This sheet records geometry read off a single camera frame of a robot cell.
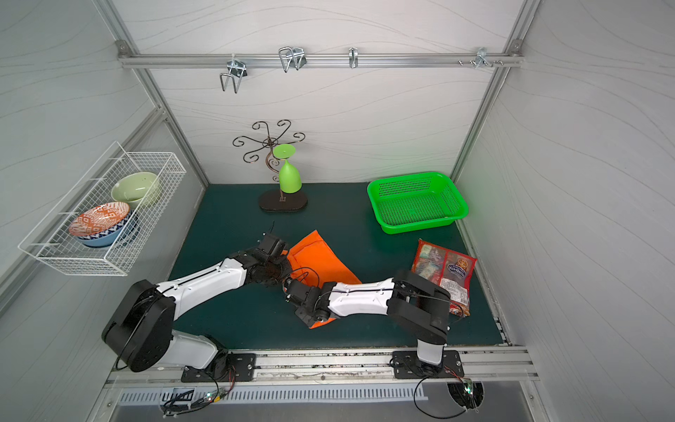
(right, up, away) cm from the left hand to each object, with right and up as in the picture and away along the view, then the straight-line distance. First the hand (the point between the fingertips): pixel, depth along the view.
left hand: (292, 271), depth 88 cm
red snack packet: (+54, 0, 0) cm, 54 cm away
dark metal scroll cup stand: (-12, +24, +26) cm, 38 cm away
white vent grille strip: (+15, -29, -18) cm, 37 cm away
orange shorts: (+7, +2, +6) cm, 9 cm away
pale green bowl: (-42, +28, -15) cm, 53 cm away
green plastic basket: (+50, +24, +27) cm, 61 cm away
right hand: (+5, -10, -3) cm, 12 cm away
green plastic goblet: (-2, +31, +4) cm, 32 cm away
